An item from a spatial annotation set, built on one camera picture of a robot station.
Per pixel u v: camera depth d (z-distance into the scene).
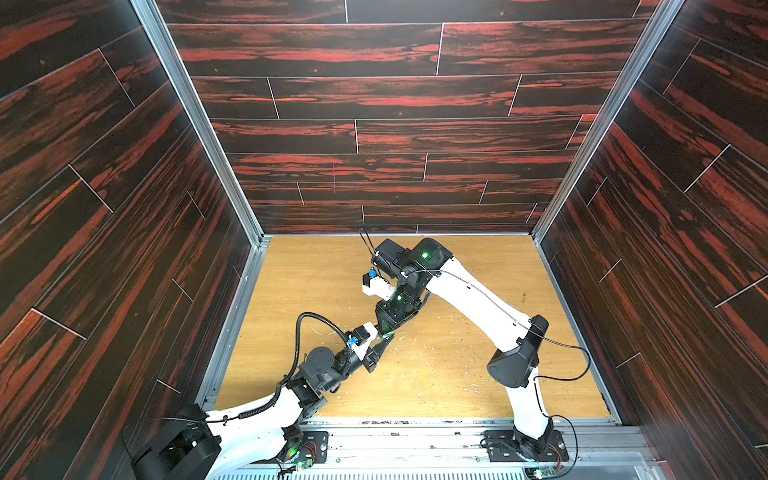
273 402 0.54
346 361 0.64
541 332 0.48
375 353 0.66
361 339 0.60
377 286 0.67
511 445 0.68
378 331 0.69
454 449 0.75
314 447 0.72
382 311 0.63
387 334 0.69
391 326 0.63
